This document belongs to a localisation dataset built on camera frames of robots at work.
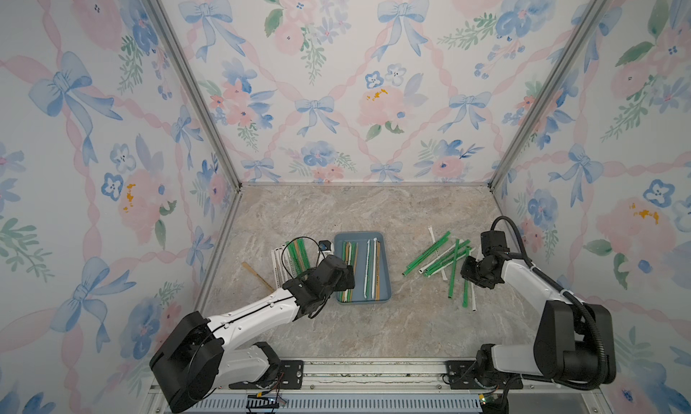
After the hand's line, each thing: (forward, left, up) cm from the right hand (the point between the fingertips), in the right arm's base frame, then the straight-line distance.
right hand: (469, 273), depth 90 cm
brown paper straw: (+1, +30, -2) cm, 30 cm away
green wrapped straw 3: (+10, -1, -3) cm, 11 cm away
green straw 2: (-11, +40, +10) cm, 43 cm away
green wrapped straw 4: (-6, +2, -5) cm, 8 cm away
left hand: (-2, +42, +6) cm, 43 cm away
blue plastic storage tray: (+9, +34, -2) cm, 35 cm away
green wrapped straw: (+7, +57, -2) cm, 58 cm away
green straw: (+6, +42, -1) cm, 43 cm away
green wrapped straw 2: (+7, +60, -2) cm, 60 cm away
